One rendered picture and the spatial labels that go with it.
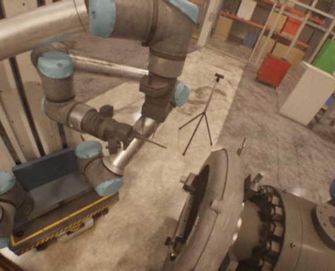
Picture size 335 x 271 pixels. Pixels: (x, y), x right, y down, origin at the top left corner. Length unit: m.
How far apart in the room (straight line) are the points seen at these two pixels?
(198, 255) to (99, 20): 0.71
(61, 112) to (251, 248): 0.95
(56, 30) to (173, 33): 0.28
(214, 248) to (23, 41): 0.79
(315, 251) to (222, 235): 0.46
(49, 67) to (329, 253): 1.22
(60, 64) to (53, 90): 0.08
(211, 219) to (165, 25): 0.59
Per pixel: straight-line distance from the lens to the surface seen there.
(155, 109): 0.49
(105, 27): 0.36
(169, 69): 0.41
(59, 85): 0.56
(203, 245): 0.68
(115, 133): 0.51
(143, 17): 0.37
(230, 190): 0.68
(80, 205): 1.29
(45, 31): 0.52
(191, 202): 1.05
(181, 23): 0.39
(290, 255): 0.91
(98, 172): 0.97
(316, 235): 1.00
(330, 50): 7.77
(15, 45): 0.55
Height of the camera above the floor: 1.47
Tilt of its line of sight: 39 degrees down
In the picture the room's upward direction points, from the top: 18 degrees clockwise
